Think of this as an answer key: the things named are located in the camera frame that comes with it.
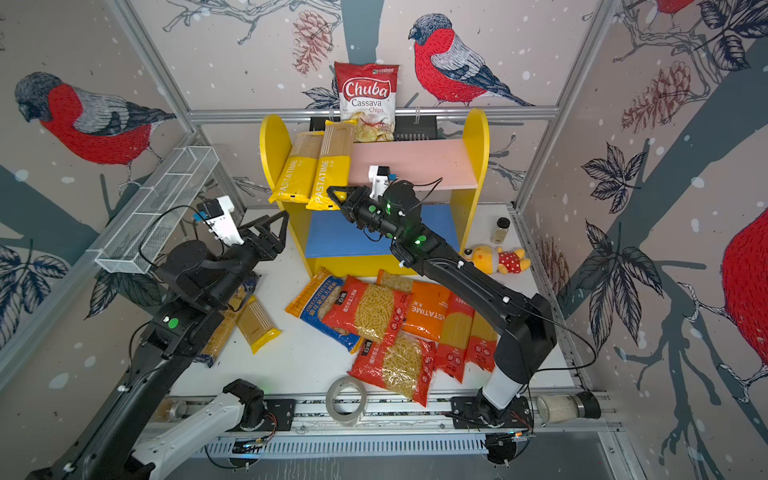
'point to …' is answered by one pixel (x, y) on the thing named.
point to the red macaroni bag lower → (404, 364)
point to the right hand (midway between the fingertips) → (316, 199)
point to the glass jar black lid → (557, 407)
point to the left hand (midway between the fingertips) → (275, 214)
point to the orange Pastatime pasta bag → (427, 311)
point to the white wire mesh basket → (135, 241)
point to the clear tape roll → (351, 419)
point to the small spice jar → (499, 234)
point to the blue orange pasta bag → (310, 303)
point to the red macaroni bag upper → (374, 312)
